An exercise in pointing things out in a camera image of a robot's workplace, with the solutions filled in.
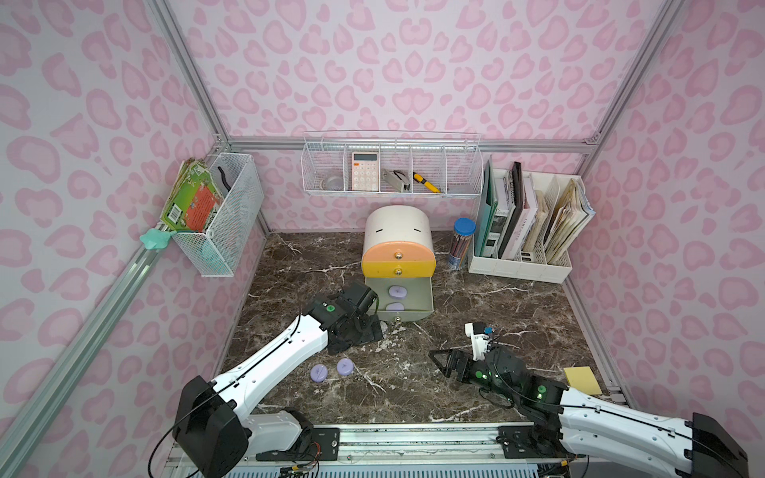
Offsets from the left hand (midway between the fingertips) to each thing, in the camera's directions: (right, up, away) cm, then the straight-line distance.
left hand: (365, 332), depth 80 cm
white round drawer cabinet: (+9, +31, +16) cm, 36 cm away
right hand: (+18, -5, -4) cm, 20 cm away
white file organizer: (+62, +43, +24) cm, 79 cm away
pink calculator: (-2, +47, +16) cm, 50 cm away
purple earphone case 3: (-6, -11, +5) cm, 13 cm away
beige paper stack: (+61, +31, +13) cm, 70 cm away
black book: (+44, +33, +9) cm, 56 cm away
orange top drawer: (+9, +22, +6) cm, 24 cm away
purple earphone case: (+9, +8, +18) cm, 22 cm away
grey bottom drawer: (+15, +5, +11) cm, 20 cm away
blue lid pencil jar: (+30, +29, +14) cm, 43 cm away
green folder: (+35, +34, +6) cm, 49 cm away
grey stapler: (+9, +46, +18) cm, 50 cm away
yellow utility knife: (+19, +43, +18) cm, 51 cm away
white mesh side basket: (-35, +22, -8) cm, 42 cm away
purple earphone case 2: (-13, -12, +4) cm, 19 cm away
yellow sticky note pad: (+60, -14, +3) cm, 61 cm away
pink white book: (+50, +28, +18) cm, 60 cm away
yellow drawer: (+9, +16, +11) cm, 22 cm away
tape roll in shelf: (-12, +44, +16) cm, 48 cm away
